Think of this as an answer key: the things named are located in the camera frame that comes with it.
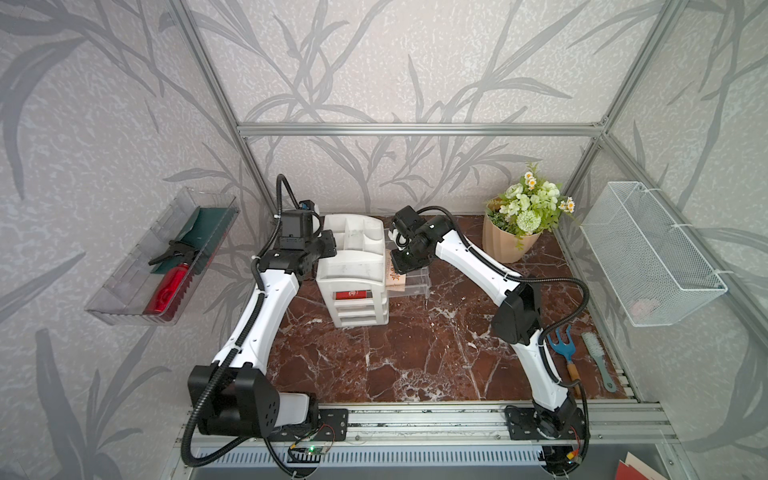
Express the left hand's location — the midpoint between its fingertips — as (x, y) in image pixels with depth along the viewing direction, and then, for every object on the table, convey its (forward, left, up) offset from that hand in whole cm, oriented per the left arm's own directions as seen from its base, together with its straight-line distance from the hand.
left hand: (330, 237), depth 81 cm
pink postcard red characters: (-8, -18, -11) cm, 22 cm away
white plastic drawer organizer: (-13, -8, -1) cm, 15 cm away
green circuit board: (-46, +1, -24) cm, 52 cm away
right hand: (-2, -18, -11) cm, 21 cm away
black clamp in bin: (-11, +31, +9) cm, 34 cm away
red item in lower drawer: (-8, -5, -17) cm, 20 cm away
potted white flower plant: (+7, -53, 0) cm, 53 cm away
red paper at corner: (-51, -71, -22) cm, 90 cm away
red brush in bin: (-24, +26, +10) cm, 37 cm away
